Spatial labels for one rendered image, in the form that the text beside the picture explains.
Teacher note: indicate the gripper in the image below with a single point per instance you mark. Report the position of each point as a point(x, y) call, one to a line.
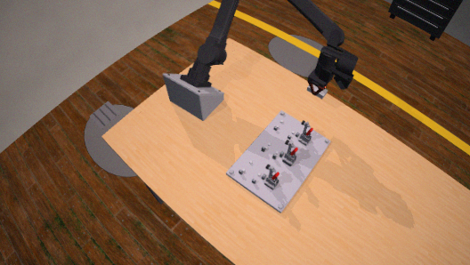
point(314, 76)

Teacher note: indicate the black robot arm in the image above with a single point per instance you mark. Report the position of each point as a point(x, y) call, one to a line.
point(209, 53)

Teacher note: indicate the grey toggle clamp with red handle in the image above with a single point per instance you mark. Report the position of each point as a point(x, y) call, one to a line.
point(303, 138)
point(271, 181)

